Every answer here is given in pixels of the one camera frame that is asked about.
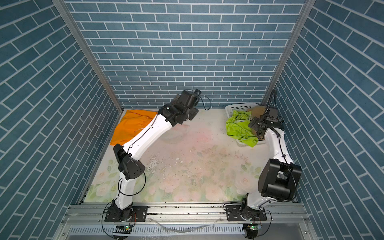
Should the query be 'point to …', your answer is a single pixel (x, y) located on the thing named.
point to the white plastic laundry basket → (230, 109)
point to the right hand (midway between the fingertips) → (257, 124)
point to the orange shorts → (134, 121)
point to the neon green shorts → (237, 127)
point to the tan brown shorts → (257, 111)
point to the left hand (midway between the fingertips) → (184, 103)
